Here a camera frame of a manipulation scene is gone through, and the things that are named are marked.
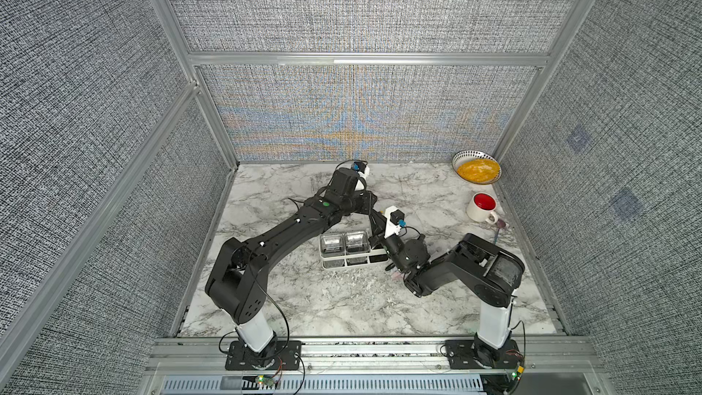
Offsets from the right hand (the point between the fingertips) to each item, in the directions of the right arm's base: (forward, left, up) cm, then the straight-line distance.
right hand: (371, 204), depth 82 cm
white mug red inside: (+7, -40, -12) cm, 42 cm away
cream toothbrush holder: (-11, -2, -13) cm, 17 cm away
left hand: (+3, -3, +1) cm, 4 cm away
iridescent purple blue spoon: (+5, -49, -20) cm, 53 cm away
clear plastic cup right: (-2, +4, -20) cm, 21 cm away
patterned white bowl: (+39, -48, -19) cm, 65 cm away
